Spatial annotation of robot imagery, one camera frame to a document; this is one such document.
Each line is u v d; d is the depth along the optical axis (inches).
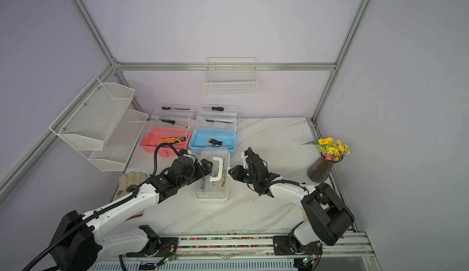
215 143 42.3
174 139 42.7
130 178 36.6
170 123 42.6
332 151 29.5
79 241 15.5
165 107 43.7
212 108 43.6
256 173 26.6
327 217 17.1
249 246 29.5
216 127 43.9
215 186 32.3
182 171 24.5
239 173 30.1
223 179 32.8
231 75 37.4
